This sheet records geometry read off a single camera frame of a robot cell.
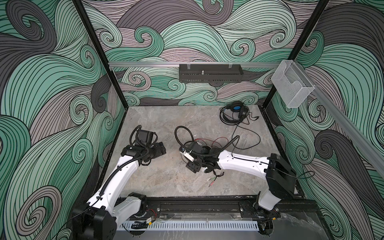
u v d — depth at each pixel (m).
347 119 0.60
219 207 0.76
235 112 1.16
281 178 0.43
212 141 1.01
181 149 0.73
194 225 0.70
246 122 1.10
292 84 0.80
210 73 0.97
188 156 0.71
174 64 0.95
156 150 0.71
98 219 0.37
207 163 0.59
